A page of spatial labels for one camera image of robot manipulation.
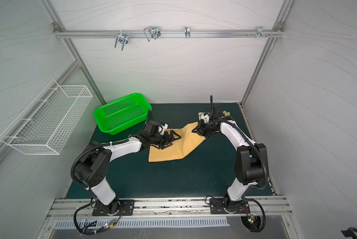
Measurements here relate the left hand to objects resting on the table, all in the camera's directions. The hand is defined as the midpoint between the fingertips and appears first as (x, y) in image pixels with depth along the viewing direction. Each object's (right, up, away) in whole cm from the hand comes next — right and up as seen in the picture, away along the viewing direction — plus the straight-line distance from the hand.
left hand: (179, 138), depth 87 cm
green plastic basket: (-45, +15, +27) cm, 55 cm away
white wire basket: (-62, +9, -19) cm, 65 cm away
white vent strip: (-37, -39, -17) cm, 56 cm away
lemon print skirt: (+15, +13, -3) cm, 20 cm away
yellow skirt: (+1, -6, +5) cm, 8 cm away
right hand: (+9, +6, 0) cm, 11 cm away
